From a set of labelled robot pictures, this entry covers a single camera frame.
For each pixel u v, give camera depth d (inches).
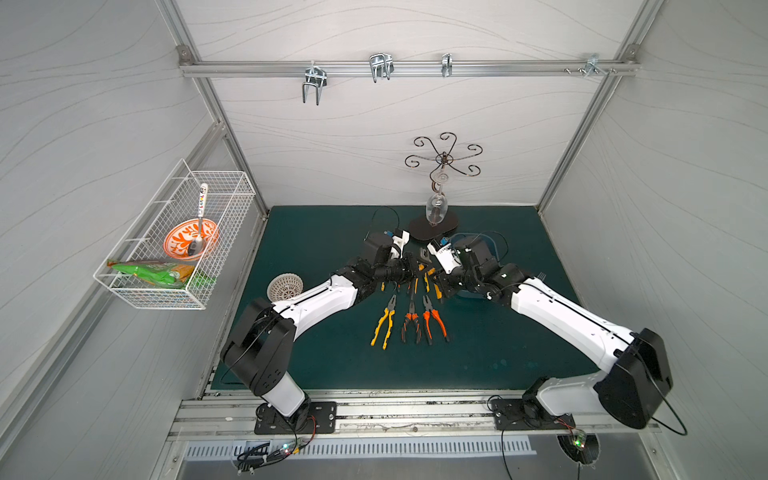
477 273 23.9
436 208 37.5
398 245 26.6
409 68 30.9
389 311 35.7
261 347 17.3
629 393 15.8
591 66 30.1
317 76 30.8
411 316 35.6
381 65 30.0
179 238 26.5
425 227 44.1
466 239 25.7
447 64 30.8
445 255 27.9
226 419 29.4
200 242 26.1
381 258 26.2
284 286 37.5
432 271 30.9
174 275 21.5
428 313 35.7
